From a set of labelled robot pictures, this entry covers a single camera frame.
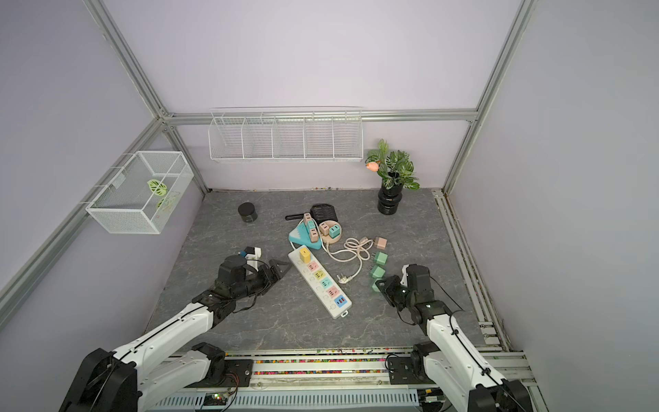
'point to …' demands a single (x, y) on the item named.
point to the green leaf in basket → (157, 187)
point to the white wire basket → (144, 196)
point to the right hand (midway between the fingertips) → (376, 282)
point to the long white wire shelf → (286, 135)
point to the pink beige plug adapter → (380, 243)
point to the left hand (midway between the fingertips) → (287, 272)
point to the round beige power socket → (330, 231)
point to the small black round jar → (247, 212)
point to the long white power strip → (330, 295)
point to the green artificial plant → (395, 166)
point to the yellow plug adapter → (305, 255)
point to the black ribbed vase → (389, 199)
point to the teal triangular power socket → (301, 234)
